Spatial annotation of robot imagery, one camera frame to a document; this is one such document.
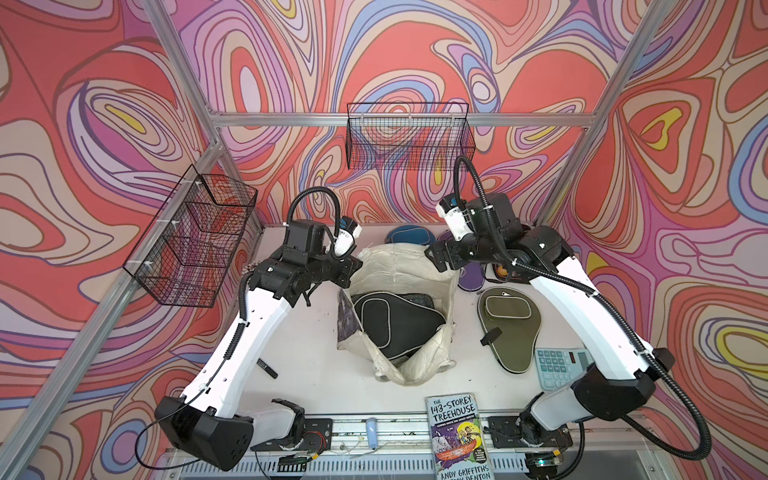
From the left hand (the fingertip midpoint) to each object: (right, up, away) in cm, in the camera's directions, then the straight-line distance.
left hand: (363, 262), depth 71 cm
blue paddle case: (+15, +9, +38) cm, 41 cm away
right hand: (+19, +2, -2) cm, 20 cm away
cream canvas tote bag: (+10, -2, +10) cm, 14 cm away
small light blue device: (+2, -40, +1) cm, 40 cm away
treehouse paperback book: (+23, -44, -1) cm, 50 cm away
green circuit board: (-17, -49, 0) cm, 52 cm away
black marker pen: (-28, -31, +12) cm, 44 cm away
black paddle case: (+8, -18, +11) cm, 23 cm away
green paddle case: (+47, -18, +21) cm, 55 cm away
